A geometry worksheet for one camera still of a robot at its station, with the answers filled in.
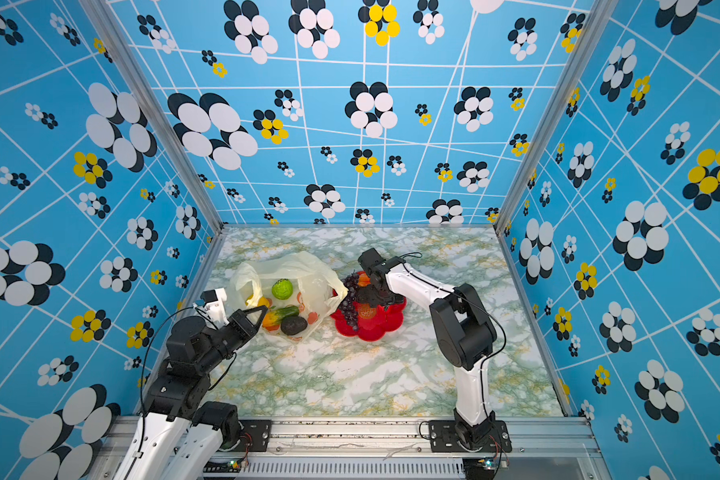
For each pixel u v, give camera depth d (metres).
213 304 0.65
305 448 0.72
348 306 0.91
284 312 0.92
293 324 0.89
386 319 0.93
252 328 0.66
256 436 0.74
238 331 0.63
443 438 0.72
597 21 0.69
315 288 0.91
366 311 0.96
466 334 0.50
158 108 0.87
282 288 0.96
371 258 0.78
